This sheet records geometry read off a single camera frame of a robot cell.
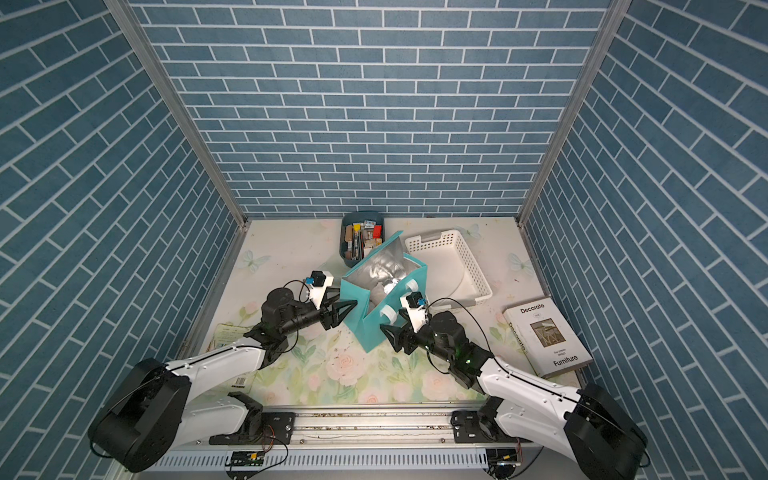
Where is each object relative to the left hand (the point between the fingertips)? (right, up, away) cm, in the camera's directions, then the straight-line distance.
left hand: (356, 300), depth 80 cm
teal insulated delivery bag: (+5, +2, -3) cm, 6 cm away
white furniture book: (+55, -13, +5) cm, 56 cm away
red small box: (+3, +20, +35) cm, 41 cm away
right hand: (+10, -5, -2) cm, 11 cm away
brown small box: (-7, +19, +33) cm, 39 cm away
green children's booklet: (-41, -12, +10) cm, 44 cm away
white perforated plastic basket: (+31, +3, +23) cm, 39 cm away
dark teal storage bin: (-7, +26, +37) cm, 45 cm away
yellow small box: (-5, +22, +36) cm, 43 cm away
